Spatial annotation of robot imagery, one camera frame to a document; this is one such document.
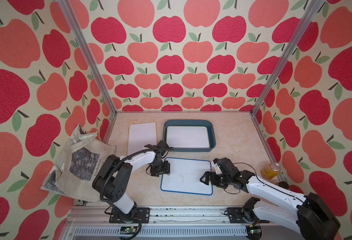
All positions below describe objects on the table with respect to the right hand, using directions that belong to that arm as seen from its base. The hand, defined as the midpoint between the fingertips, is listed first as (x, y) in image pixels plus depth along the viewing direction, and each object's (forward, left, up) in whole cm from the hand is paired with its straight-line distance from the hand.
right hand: (206, 184), depth 83 cm
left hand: (+2, +23, -1) cm, 23 cm away
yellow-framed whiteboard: (+33, +48, -4) cm, 58 cm away
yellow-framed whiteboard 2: (+33, +12, -1) cm, 35 cm away
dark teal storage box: (+41, -2, +4) cm, 42 cm away
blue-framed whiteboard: (+4, +12, -3) cm, 13 cm away
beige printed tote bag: (-7, +68, +14) cm, 70 cm away
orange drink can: (+8, -34, +7) cm, 36 cm away
